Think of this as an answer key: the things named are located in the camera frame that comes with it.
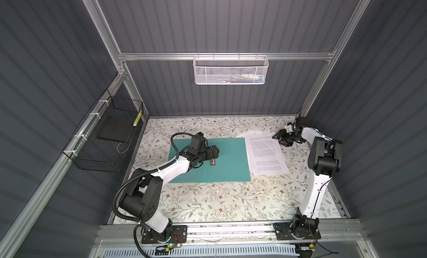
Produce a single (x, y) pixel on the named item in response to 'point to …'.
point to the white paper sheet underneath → (257, 132)
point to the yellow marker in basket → (135, 123)
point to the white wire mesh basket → (230, 70)
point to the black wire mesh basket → (101, 143)
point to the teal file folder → (231, 165)
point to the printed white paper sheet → (266, 154)
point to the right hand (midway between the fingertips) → (278, 139)
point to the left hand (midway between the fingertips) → (213, 151)
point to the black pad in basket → (115, 128)
